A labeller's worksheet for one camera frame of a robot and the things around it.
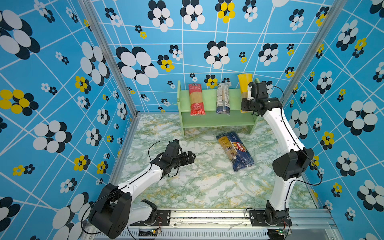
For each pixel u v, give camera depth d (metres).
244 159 0.91
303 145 0.50
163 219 0.73
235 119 0.99
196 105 0.82
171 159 0.66
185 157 0.75
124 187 0.45
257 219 0.72
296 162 0.48
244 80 0.87
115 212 0.41
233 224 0.72
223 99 0.87
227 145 0.98
